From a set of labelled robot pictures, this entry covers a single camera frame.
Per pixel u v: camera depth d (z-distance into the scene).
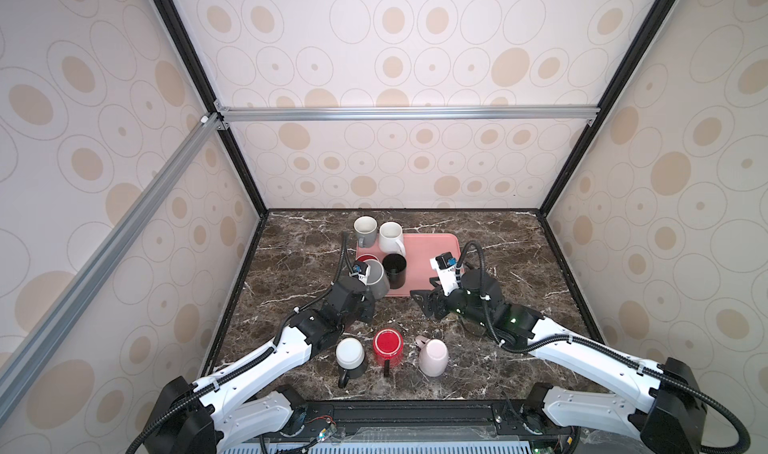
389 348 0.78
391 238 1.03
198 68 0.80
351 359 0.74
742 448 0.38
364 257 0.97
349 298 0.59
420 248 1.10
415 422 0.75
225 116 0.90
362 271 0.70
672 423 0.38
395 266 0.98
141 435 0.37
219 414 0.41
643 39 0.76
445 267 0.64
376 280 0.77
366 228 1.05
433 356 0.75
